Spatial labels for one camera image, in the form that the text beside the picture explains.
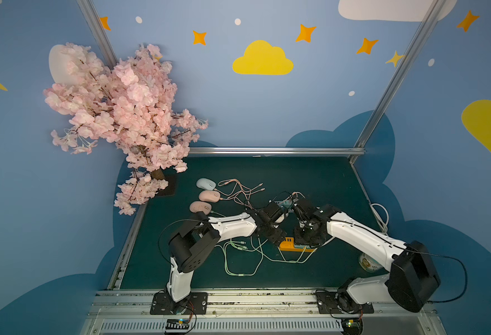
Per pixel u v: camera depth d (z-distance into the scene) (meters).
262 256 0.87
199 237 0.53
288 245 0.86
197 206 0.97
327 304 0.73
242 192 1.04
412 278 0.42
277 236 0.80
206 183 1.07
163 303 0.73
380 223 0.99
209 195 1.03
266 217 0.71
